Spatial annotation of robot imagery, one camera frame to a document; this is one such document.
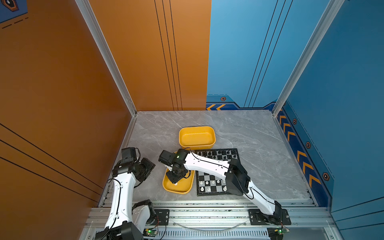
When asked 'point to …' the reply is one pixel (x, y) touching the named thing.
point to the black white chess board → (208, 184)
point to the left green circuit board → (150, 232)
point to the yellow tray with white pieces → (183, 186)
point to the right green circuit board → (281, 230)
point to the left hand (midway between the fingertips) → (152, 165)
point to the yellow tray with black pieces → (197, 137)
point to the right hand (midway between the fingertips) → (172, 180)
